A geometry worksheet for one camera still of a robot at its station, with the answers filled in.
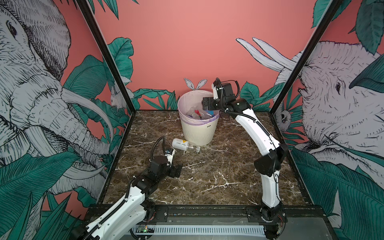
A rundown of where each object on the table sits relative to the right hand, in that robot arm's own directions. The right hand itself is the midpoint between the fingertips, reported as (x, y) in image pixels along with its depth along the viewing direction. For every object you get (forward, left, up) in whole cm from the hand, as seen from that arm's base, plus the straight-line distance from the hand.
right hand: (206, 98), depth 80 cm
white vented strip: (-56, -7, -34) cm, 66 cm away
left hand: (-26, +17, -23) cm, 38 cm away
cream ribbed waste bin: (-6, +3, -27) cm, 28 cm away
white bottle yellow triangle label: (-12, +15, -28) cm, 34 cm away
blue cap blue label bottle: (+2, +6, -13) cm, 14 cm away
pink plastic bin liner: (+10, +7, -8) cm, 15 cm away
